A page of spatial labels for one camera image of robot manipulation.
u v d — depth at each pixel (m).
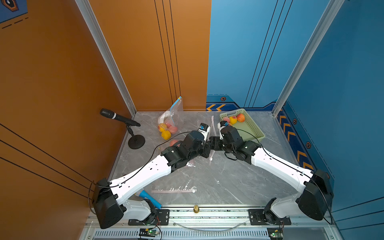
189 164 0.89
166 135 1.00
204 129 0.63
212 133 0.63
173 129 1.02
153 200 0.78
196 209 0.71
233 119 1.10
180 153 0.54
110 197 0.39
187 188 0.82
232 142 0.59
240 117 1.11
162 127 0.96
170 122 0.92
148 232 0.71
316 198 0.40
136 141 1.02
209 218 0.75
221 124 0.72
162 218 0.74
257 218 0.72
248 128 1.09
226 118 1.09
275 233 0.71
